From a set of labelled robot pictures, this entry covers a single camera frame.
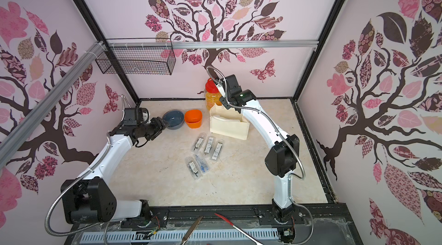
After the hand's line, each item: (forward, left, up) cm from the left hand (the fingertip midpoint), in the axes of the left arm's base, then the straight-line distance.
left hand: (166, 129), depth 84 cm
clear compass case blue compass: (-13, -18, -15) cm, 27 cm away
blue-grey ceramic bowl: (+18, +2, -14) cm, 23 cm away
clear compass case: (+1, -15, -16) cm, 21 cm away
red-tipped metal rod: (-45, -42, -15) cm, 63 cm away
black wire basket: (+60, +34, +2) cm, 69 cm away
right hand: (+14, -32, +11) cm, 37 cm away
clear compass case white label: (-4, -25, -15) cm, 29 cm away
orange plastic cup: (+18, -10, -14) cm, 25 cm away
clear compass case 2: (-13, -13, -15) cm, 24 cm away
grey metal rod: (-41, -15, -17) cm, 47 cm away
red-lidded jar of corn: (+29, -22, -4) cm, 37 cm away
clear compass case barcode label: (+2, -21, -16) cm, 26 cm away
